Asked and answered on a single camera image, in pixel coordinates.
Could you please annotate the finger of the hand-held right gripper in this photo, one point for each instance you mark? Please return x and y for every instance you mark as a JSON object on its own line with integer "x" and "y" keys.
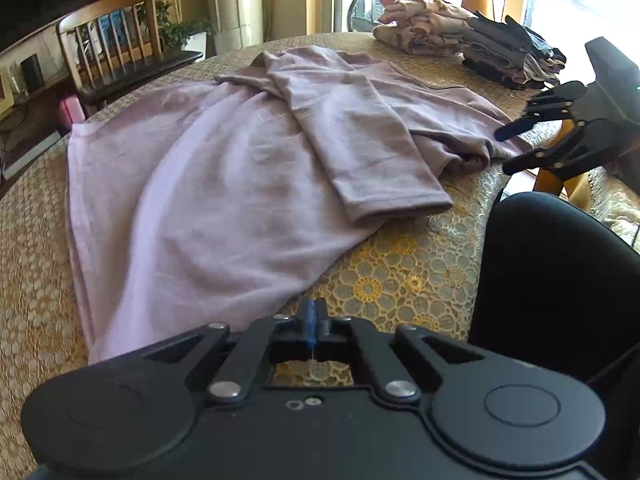
{"x": 550, "y": 100}
{"x": 560, "y": 152}

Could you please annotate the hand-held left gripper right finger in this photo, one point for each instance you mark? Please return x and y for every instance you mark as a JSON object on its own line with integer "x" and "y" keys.
{"x": 320, "y": 332}

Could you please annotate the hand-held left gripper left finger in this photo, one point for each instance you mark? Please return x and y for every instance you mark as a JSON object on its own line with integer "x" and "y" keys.
{"x": 306, "y": 332}

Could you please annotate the lilac garment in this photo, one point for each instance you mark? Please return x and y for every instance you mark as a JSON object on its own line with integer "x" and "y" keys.
{"x": 225, "y": 185}

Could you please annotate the dark folded clothes stack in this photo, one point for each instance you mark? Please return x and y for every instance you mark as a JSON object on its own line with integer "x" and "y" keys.
{"x": 505, "y": 55}

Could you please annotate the pink patterned folded clothes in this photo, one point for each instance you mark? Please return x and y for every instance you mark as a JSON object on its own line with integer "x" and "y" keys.
{"x": 425, "y": 25}

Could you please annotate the black padded chair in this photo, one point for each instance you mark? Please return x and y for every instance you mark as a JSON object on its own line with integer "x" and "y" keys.
{"x": 540, "y": 270}

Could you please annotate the silver washing machine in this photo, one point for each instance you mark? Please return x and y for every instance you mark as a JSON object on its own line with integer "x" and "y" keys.
{"x": 365, "y": 5}

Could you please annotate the wooden chair black seat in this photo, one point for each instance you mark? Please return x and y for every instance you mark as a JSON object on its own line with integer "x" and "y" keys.
{"x": 140, "y": 72}

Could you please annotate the pink case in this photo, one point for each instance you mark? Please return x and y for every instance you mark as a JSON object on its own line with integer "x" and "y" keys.
{"x": 70, "y": 112}

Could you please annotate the white flat box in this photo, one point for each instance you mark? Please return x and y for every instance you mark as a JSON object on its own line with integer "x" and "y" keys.
{"x": 30, "y": 155}

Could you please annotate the tall potted green plant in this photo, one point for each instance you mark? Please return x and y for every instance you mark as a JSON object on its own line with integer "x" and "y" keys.
{"x": 175, "y": 30}

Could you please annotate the wooden television stand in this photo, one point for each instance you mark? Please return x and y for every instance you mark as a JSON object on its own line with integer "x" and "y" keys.
{"x": 47, "y": 100}

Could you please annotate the blue picture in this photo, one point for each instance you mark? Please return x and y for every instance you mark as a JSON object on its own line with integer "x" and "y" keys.
{"x": 107, "y": 25}

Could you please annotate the black speaker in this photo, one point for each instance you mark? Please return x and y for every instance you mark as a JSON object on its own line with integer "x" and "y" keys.
{"x": 32, "y": 74}

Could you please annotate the black flat television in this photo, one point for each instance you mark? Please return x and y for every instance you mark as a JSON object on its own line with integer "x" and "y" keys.
{"x": 40, "y": 0}

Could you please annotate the cream photo frame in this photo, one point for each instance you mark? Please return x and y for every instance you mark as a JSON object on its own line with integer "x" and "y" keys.
{"x": 5, "y": 95}

